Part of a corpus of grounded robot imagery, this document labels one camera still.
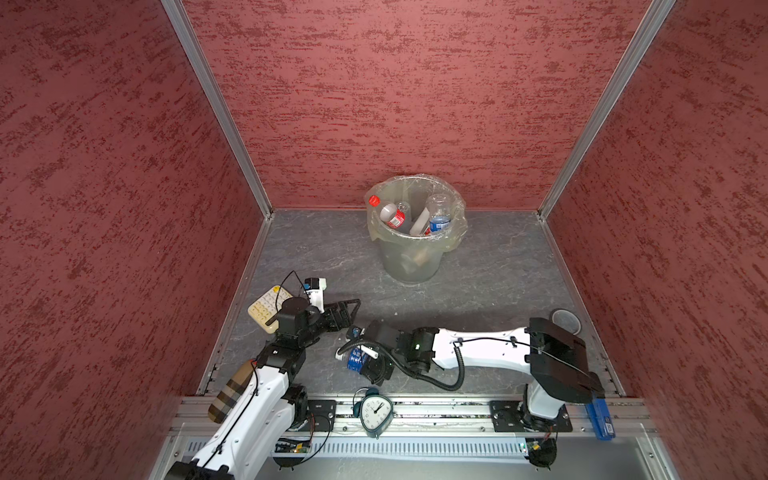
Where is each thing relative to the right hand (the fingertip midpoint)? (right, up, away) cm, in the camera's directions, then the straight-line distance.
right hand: (371, 363), depth 78 cm
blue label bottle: (+20, +39, +8) cm, 44 cm away
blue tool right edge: (+57, -11, -7) cm, 58 cm away
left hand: (-6, +14, +4) cm, 16 cm away
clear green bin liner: (+14, +44, +24) cm, 52 cm away
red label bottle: (+8, +40, +9) cm, 41 cm away
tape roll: (+61, +7, +14) cm, 63 cm away
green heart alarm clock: (+1, -9, -6) cm, 11 cm away
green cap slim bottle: (+15, +39, +16) cm, 44 cm away
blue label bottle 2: (-4, +1, 0) cm, 4 cm away
